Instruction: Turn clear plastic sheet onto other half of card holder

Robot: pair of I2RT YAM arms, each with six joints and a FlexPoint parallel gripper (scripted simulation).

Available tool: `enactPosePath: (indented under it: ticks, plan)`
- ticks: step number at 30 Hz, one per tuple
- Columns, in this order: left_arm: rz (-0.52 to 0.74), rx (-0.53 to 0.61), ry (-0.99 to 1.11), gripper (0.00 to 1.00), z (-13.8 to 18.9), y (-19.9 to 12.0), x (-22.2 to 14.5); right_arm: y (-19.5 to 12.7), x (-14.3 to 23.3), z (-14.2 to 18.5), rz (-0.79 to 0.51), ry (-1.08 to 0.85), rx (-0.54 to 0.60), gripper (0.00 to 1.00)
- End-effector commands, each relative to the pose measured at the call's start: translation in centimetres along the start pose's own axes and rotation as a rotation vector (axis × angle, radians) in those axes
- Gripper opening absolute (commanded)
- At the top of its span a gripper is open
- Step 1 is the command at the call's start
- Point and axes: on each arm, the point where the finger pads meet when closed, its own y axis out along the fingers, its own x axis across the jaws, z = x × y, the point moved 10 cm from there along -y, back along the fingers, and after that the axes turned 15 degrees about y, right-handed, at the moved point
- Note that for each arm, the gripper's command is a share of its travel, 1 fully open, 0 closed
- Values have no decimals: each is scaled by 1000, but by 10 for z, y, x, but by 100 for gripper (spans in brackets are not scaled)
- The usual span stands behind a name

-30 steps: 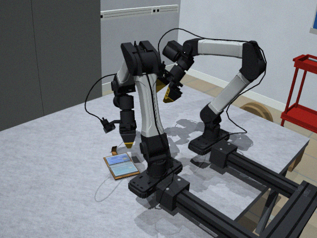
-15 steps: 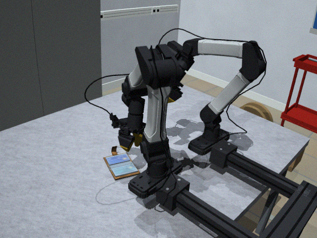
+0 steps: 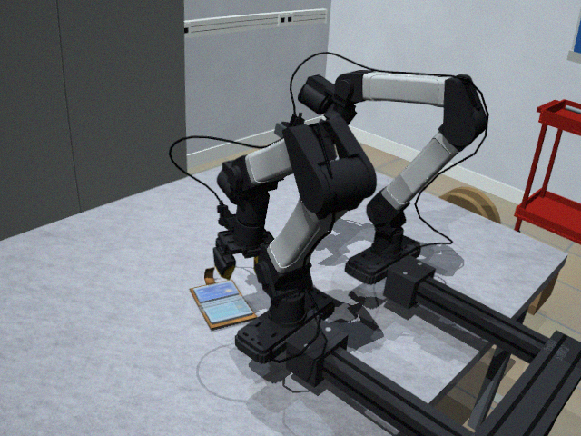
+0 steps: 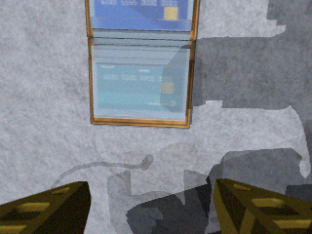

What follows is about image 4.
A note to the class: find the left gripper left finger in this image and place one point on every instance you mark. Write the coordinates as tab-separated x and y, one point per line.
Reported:
61	210

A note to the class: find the clear plastic sheet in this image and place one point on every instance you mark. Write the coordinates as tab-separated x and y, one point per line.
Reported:
140	83

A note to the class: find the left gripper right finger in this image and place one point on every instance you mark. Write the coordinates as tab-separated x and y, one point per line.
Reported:
245	209

